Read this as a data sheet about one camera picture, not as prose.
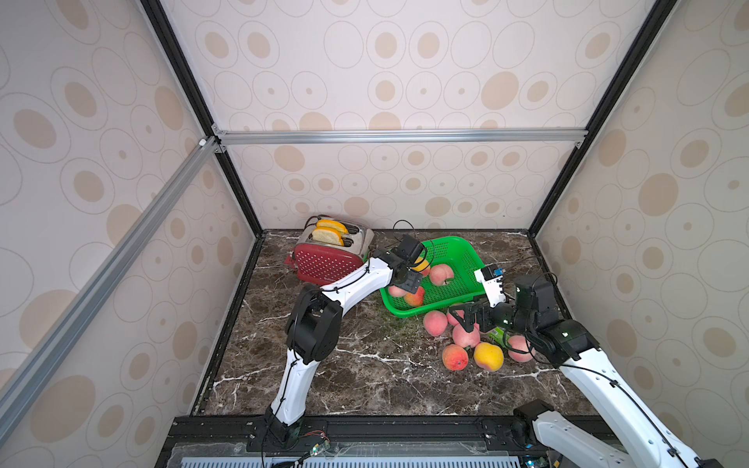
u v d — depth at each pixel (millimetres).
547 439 603
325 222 939
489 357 816
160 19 677
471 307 627
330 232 919
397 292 900
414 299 927
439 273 980
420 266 996
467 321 645
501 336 844
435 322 883
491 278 635
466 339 837
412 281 847
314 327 524
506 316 611
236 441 730
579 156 954
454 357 813
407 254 730
